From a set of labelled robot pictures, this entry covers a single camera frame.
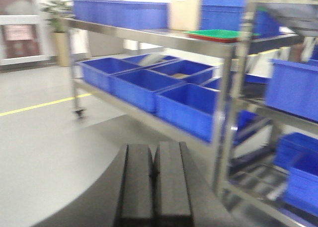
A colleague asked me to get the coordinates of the group of blue bins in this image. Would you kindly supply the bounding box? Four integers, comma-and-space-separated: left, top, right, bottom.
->
233, 59, 318, 214

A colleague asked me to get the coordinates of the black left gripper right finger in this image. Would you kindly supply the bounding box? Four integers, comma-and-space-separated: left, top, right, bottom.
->
153, 141, 239, 227

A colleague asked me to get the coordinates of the steel rack with castors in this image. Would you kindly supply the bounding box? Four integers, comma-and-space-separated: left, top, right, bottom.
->
58, 15, 240, 150

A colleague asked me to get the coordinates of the red plastic tray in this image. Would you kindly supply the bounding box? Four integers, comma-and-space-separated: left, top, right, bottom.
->
196, 35, 239, 44

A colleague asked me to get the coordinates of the long blue plastic bin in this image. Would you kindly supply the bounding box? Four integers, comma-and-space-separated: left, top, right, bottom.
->
72, 0, 169, 30

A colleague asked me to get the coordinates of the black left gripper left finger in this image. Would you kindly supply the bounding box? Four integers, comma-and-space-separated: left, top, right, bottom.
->
32, 144, 156, 227

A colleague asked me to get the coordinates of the potted green plant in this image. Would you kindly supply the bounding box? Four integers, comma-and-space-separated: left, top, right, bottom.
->
41, 0, 74, 68

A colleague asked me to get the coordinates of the maroon panel white frame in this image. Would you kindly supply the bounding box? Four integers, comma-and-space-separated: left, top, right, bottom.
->
0, 14, 48, 66

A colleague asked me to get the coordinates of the row of blue bins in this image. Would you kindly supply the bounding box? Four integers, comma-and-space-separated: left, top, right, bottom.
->
77, 53, 224, 143

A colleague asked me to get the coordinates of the beige cardboard box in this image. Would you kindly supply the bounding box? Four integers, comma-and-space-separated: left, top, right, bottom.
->
170, 0, 201, 31

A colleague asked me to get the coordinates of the green plastic tray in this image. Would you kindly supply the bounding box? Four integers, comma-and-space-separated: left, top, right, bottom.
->
183, 29, 259, 39

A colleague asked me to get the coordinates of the stack of blue crates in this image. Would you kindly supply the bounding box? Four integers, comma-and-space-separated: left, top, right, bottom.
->
200, 0, 247, 31

